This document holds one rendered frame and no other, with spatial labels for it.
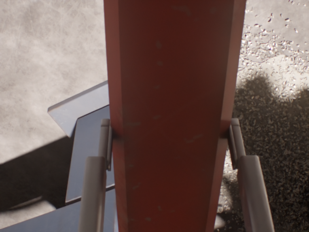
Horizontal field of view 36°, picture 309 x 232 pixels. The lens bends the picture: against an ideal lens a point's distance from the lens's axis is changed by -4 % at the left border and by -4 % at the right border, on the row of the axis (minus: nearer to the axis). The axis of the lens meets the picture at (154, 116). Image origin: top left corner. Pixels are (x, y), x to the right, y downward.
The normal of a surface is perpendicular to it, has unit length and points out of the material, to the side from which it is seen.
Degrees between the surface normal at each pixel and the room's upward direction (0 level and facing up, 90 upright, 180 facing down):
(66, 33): 0
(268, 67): 2
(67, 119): 0
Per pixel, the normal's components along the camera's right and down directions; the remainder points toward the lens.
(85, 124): -0.47, -0.66
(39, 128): 0.01, 0.65
